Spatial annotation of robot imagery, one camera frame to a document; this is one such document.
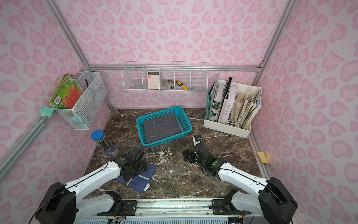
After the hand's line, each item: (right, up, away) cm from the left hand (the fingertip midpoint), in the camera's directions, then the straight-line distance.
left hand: (142, 168), depth 85 cm
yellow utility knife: (+25, +53, +12) cm, 60 cm away
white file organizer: (+49, +46, +8) cm, 68 cm away
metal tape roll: (-6, +53, +10) cm, 54 cm away
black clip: (-37, +54, +5) cm, 66 cm away
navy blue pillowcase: (+1, -6, -5) cm, 8 cm away
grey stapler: (+15, +55, +12) cm, 58 cm away
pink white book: (+55, +44, +3) cm, 70 cm away
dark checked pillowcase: (+10, +24, +13) cm, 29 cm away
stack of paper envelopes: (+65, +36, +8) cm, 75 cm away
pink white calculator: (+5, +57, +10) cm, 58 cm away
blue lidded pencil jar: (-24, +21, -5) cm, 32 cm away
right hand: (+28, +12, -2) cm, 31 cm away
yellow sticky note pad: (+79, +4, +10) cm, 80 cm away
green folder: (+41, +43, +1) cm, 60 cm away
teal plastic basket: (+25, +31, +18) cm, 43 cm away
